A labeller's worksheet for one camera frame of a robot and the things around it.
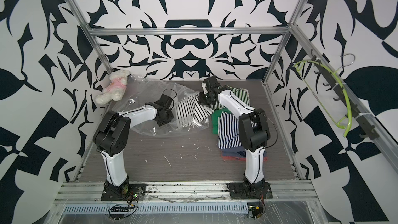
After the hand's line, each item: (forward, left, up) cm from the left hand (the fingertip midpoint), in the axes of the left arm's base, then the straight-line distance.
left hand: (170, 115), depth 99 cm
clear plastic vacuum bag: (+17, +20, +6) cm, 27 cm away
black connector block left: (-47, +21, -5) cm, 52 cm away
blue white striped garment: (-15, -34, +5) cm, 38 cm away
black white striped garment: (+2, -14, +6) cm, 16 cm away
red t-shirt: (-28, -38, 0) cm, 48 cm away
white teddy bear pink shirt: (+17, +36, +8) cm, 40 cm away
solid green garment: (-5, -28, +7) cm, 29 cm away
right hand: (+5, -19, +11) cm, 23 cm away
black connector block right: (-50, -43, -3) cm, 66 cm away
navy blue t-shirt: (-26, -39, +3) cm, 47 cm away
